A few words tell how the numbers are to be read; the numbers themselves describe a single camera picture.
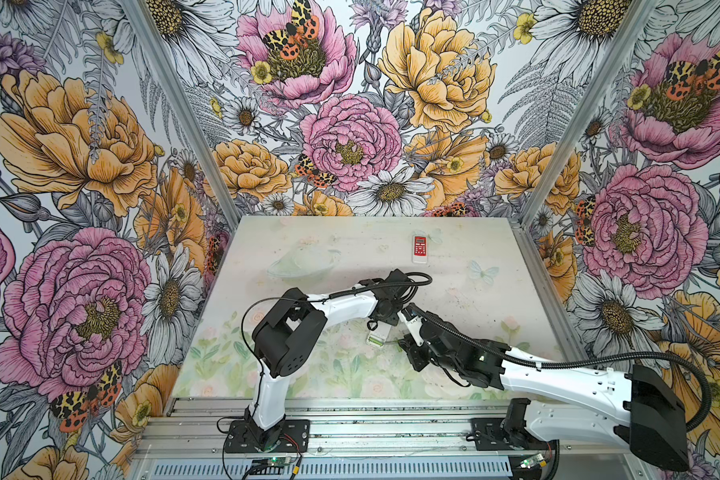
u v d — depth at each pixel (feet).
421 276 2.71
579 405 1.55
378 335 2.93
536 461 2.34
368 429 2.53
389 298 2.34
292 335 1.65
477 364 1.86
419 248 3.67
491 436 2.40
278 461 2.34
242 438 2.40
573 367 1.60
